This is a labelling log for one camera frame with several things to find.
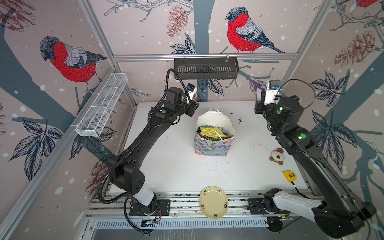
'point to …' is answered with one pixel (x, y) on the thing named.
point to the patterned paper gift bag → (214, 117)
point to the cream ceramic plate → (213, 202)
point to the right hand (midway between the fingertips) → (260, 93)
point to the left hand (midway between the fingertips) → (196, 102)
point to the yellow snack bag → (205, 131)
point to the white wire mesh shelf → (92, 123)
